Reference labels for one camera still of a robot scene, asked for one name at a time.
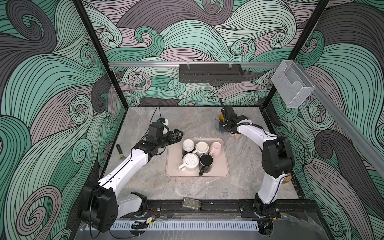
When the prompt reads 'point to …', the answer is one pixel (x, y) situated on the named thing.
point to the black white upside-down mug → (188, 146)
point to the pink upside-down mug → (216, 152)
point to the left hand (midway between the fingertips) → (179, 134)
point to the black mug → (206, 162)
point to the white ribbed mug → (190, 162)
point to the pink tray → (174, 157)
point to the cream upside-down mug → (201, 147)
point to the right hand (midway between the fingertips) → (224, 126)
